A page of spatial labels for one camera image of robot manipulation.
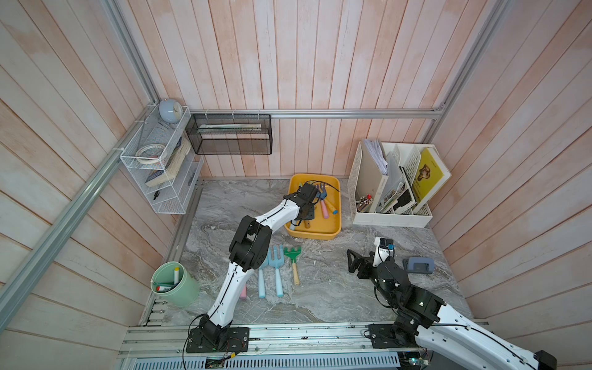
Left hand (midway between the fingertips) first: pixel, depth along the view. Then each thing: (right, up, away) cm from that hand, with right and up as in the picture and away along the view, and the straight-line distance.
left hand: (306, 215), depth 103 cm
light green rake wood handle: (0, -3, -2) cm, 4 cm away
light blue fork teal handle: (-17, -27, -21) cm, 38 cm away
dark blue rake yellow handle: (+9, +9, +9) cm, 16 cm away
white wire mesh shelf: (-49, +13, -25) cm, 57 cm away
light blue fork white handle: (-13, -18, -13) cm, 25 cm away
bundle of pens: (+22, +6, -15) cm, 28 cm away
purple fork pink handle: (-24, -28, -22) cm, 43 cm away
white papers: (+27, +26, -14) cm, 41 cm away
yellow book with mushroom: (+49, +18, -11) cm, 54 cm away
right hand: (+16, -11, -25) cm, 31 cm away
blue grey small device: (+43, -18, -15) cm, 49 cm away
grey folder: (+35, +14, -9) cm, 39 cm away
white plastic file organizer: (+26, +15, -22) cm, 37 cm away
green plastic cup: (-48, -21, -25) cm, 58 cm away
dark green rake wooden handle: (-6, -15, -10) cm, 19 cm away
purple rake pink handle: (+9, +3, +3) cm, 10 cm away
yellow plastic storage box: (+6, -6, 0) cm, 9 cm away
